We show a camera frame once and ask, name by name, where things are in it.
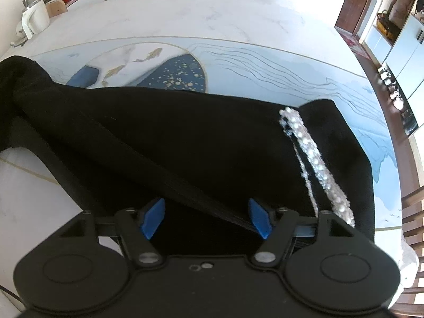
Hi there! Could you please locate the brown wooden door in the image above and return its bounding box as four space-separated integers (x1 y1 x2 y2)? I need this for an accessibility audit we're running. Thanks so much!
335 0 372 39

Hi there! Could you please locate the white wall cupboard unit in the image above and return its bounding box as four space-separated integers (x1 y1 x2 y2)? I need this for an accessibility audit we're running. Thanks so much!
364 0 423 136

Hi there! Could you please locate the brown wooden side chair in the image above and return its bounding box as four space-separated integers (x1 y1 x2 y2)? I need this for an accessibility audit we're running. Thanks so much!
390 184 424 318

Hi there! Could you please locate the black garment with rhinestone trim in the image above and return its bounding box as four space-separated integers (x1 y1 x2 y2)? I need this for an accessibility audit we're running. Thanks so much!
0 55 376 256

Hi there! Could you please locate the white electric kettle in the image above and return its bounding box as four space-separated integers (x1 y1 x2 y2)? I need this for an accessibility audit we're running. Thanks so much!
21 0 50 39

